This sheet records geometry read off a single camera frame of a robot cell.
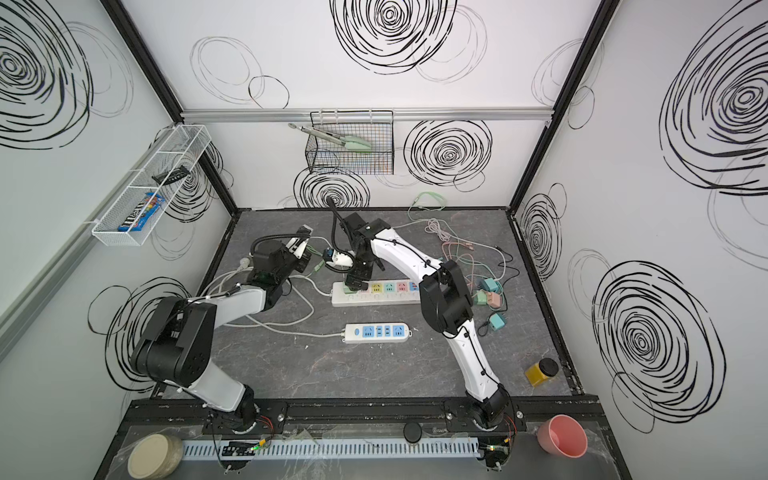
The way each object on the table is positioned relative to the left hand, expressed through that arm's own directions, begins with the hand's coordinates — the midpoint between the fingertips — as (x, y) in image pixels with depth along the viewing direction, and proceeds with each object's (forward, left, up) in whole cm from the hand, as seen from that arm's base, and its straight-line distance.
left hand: (305, 238), depth 92 cm
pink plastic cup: (-48, -68, -11) cm, 84 cm away
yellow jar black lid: (-35, -65, -7) cm, 74 cm away
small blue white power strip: (-25, -17, -12) cm, 33 cm away
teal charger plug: (-19, -59, -13) cm, 64 cm away
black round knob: (-49, -33, -4) cm, 59 cm away
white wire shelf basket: (+6, +37, +20) cm, 42 cm away
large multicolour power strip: (-12, -23, -13) cm, 29 cm away
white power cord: (-23, +9, -14) cm, 28 cm away
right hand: (-6, -16, -7) cm, 19 cm away
